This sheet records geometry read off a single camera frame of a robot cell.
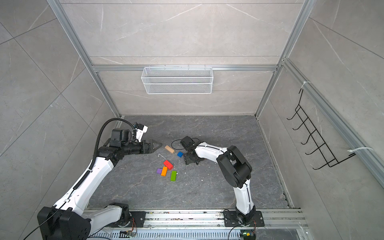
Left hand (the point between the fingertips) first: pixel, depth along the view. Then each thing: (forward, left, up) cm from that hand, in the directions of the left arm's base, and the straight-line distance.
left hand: (156, 142), depth 76 cm
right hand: (+3, -19, -23) cm, 30 cm away
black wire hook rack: (-19, -74, +11) cm, 77 cm away
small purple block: (-5, +2, -23) cm, 24 cm away
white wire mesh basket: (+46, -10, +7) cm, 47 cm away
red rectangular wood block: (-2, -4, -22) cm, 22 cm away
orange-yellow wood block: (-6, -1, -23) cm, 24 cm away
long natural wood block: (+9, -3, -21) cm, 23 cm away
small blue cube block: (+6, -11, -23) cm, 26 cm away
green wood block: (-9, -7, -23) cm, 26 cm away
